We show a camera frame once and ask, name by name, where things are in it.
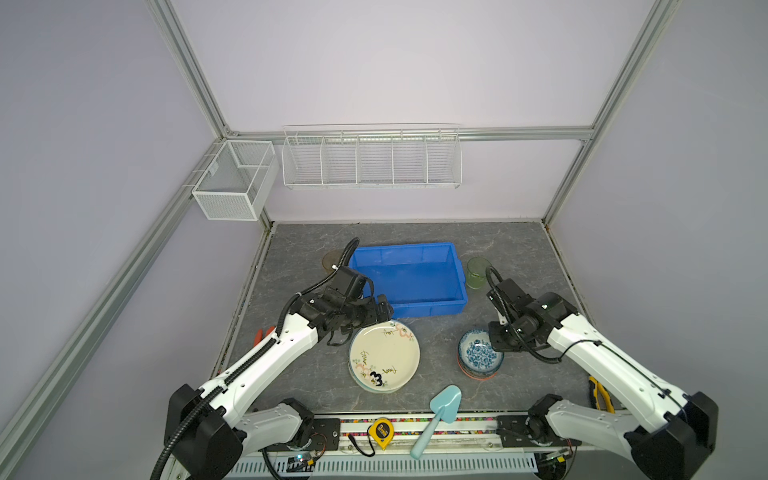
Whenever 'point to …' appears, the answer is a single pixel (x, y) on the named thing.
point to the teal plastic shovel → (447, 402)
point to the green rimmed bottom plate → (380, 391)
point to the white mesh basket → (239, 180)
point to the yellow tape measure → (382, 430)
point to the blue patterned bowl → (477, 353)
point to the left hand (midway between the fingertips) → (379, 319)
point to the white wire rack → (377, 156)
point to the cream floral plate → (384, 355)
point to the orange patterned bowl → (475, 375)
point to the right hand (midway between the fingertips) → (500, 344)
